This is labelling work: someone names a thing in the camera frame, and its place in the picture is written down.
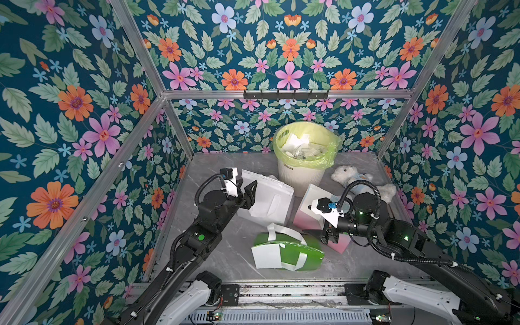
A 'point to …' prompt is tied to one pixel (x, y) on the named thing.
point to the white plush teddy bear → (347, 175)
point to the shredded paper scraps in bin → (302, 147)
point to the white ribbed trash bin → (300, 179)
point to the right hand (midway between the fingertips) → (311, 210)
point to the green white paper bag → (282, 248)
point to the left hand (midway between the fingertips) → (252, 181)
